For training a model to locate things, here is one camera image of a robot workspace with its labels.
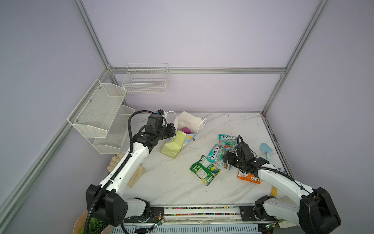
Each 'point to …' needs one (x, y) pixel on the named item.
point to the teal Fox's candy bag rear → (227, 143)
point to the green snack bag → (204, 170)
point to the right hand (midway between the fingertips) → (225, 159)
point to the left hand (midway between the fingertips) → (174, 130)
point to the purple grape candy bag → (186, 130)
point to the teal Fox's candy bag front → (216, 155)
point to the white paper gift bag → (186, 120)
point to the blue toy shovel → (266, 148)
